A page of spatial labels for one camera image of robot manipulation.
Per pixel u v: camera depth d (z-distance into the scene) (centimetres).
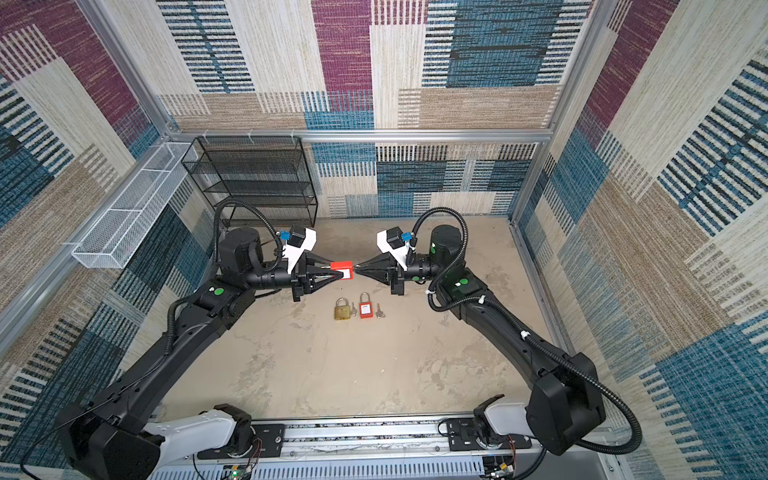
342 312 94
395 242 55
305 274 58
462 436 73
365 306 95
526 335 45
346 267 63
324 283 63
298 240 55
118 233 72
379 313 95
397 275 60
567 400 40
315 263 62
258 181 111
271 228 54
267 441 73
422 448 73
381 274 63
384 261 63
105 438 37
